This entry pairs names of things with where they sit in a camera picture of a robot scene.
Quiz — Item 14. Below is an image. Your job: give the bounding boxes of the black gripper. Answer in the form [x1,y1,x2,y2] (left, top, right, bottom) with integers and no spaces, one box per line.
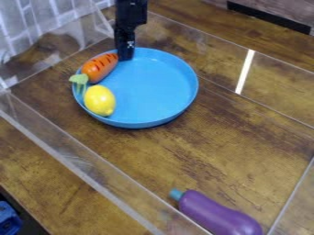
[113,0,148,62]

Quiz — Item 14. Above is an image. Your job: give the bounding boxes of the orange toy carrot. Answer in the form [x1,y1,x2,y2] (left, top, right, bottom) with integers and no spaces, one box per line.
[68,52,117,94]

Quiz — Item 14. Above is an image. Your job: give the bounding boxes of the blue round tray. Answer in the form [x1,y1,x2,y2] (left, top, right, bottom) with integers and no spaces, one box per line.
[70,48,199,129]

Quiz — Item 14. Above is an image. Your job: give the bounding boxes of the yellow toy lemon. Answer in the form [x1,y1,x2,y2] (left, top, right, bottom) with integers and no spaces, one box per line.
[82,85,116,117]

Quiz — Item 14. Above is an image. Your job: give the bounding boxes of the white sheer curtain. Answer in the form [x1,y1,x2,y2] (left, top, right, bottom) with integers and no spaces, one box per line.
[0,0,113,61]

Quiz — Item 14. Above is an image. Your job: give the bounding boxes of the purple toy eggplant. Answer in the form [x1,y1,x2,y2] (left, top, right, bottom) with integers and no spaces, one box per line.
[169,189,263,235]

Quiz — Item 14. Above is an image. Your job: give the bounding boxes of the blue object at corner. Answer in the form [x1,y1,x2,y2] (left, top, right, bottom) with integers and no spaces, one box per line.
[0,201,22,235]

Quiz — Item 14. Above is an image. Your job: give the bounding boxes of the clear acrylic enclosure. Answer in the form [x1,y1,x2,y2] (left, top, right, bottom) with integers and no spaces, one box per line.
[0,0,314,235]

